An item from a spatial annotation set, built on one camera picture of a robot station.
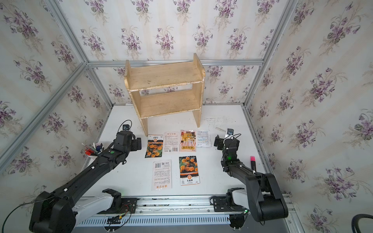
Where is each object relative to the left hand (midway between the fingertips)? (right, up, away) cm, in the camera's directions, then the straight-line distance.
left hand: (133, 140), depth 84 cm
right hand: (+57, +2, +5) cm, 57 cm away
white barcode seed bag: (+21, -4, +11) cm, 24 cm away
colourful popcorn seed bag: (+33, -2, +14) cm, 35 cm away
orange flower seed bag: (+10, -7, +9) cm, 15 cm away
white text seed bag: (+43, -1, +14) cm, 46 cm away
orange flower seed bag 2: (+33, -19, 0) cm, 38 cm away
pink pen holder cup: (-29, -12, +6) cm, 32 cm away
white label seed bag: (+17, -21, -2) cm, 27 cm away
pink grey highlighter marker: (+73, -14, +3) cm, 74 cm away
